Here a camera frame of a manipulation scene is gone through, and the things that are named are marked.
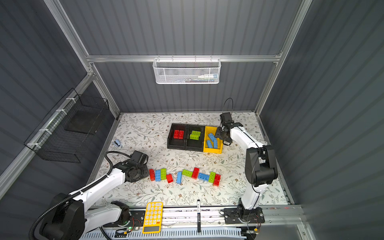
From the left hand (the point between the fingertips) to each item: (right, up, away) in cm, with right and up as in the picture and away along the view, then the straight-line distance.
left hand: (146, 173), depth 86 cm
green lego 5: (+28, +20, +17) cm, 38 cm away
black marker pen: (+30, -18, -11) cm, 37 cm away
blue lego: (+7, -2, +1) cm, 7 cm away
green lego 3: (+38, -2, +1) cm, 38 cm away
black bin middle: (+29, +15, +11) cm, 34 cm away
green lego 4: (+30, +23, +20) cm, 42 cm away
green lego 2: (+24, -1, +3) cm, 24 cm away
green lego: (+10, 0, +1) cm, 10 cm away
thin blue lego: (+19, -3, +1) cm, 19 cm away
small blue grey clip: (-26, +16, +16) cm, 34 cm away
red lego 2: (+29, -1, +4) cm, 29 cm away
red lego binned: (+15, +21, +19) cm, 32 cm away
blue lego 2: (+34, -2, +1) cm, 34 cm away
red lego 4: (+19, +22, +19) cm, 34 cm away
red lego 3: (+41, -3, -1) cm, 41 cm away
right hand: (+46, +22, +9) cm, 52 cm away
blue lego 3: (+39, +15, +13) cm, 43 cm away
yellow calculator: (+8, -19, -15) cm, 25 cm away
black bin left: (+16, +16, +13) cm, 26 cm away
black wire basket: (-35, +29, -10) cm, 46 cm away
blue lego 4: (+42, +16, +13) cm, 47 cm away
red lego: (+4, -1, +1) cm, 4 cm away
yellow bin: (+41, +25, +22) cm, 53 cm away
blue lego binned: (+40, +21, +18) cm, 49 cm away
